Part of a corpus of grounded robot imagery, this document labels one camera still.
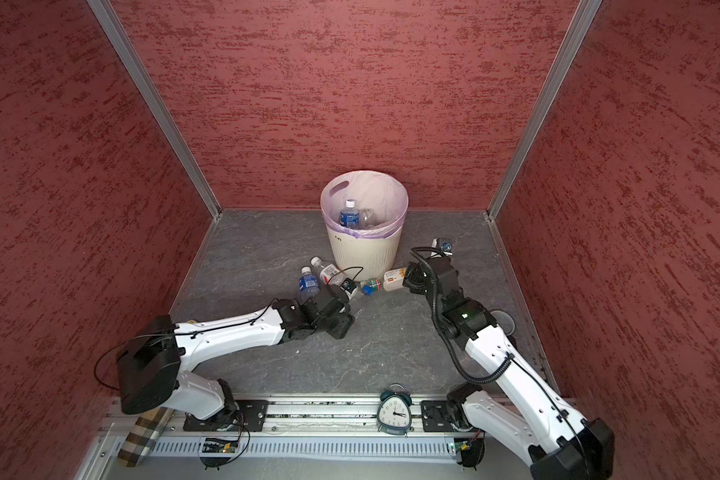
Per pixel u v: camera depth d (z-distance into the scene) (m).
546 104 0.88
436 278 0.53
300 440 0.71
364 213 1.03
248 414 0.75
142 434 0.69
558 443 0.38
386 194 0.95
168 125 0.93
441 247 0.65
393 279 0.94
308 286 0.92
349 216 0.97
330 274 0.95
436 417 0.74
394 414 0.71
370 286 0.92
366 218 1.00
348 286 0.74
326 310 0.63
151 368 0.42
